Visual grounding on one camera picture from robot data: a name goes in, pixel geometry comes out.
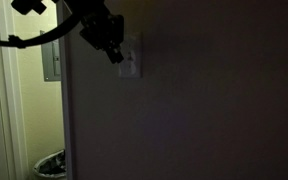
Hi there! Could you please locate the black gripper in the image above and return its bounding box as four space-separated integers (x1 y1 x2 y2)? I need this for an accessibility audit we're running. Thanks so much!
79 13 125 65

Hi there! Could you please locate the gray electrical panel box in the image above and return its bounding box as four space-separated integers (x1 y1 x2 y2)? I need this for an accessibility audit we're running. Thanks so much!
39 30 63 83

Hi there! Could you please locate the crumpled dark trash bag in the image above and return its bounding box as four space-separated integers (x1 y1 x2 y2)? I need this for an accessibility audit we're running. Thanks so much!
38 151 67 175

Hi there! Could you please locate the round wastebasket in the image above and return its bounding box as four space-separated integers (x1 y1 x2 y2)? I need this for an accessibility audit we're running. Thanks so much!
32 148 68 180

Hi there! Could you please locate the white light switch plate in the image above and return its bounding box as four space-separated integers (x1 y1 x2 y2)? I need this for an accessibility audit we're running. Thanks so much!
117 31 143 80

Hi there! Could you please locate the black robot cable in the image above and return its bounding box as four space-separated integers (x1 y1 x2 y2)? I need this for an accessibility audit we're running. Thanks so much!
0 13 83 50

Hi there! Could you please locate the black mounted camera box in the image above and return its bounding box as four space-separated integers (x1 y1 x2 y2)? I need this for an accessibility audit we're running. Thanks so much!
10 0 49 16

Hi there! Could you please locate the white door frame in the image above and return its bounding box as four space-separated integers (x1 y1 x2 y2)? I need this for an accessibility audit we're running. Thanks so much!
0 0 30 180

